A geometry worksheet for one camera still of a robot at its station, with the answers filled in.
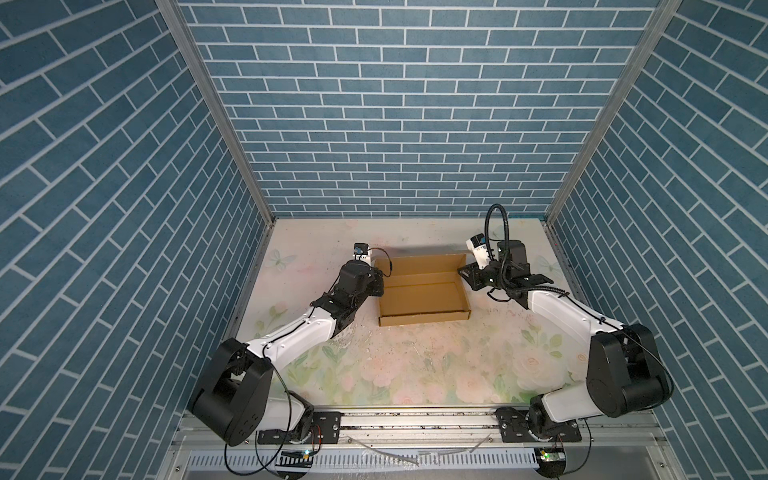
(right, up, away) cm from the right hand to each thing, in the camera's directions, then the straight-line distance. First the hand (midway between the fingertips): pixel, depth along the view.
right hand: (459, 266), depth 89 cm
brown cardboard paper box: (-10, -9, +10) cm, 17 cm away
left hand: (-23, -1, -2) cm, 23 cm away
